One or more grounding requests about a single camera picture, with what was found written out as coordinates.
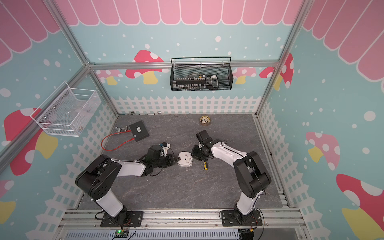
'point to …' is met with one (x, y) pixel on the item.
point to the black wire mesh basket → (219, 77)
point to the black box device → (139, 130)
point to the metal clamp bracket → (120, 130)
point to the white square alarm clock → (186, 159)
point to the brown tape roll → (205, 120)
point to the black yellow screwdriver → (205, 166)
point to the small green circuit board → (121, 233)
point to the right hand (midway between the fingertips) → (191, 155)
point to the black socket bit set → (193, 83)
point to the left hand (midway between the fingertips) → (179, 161)
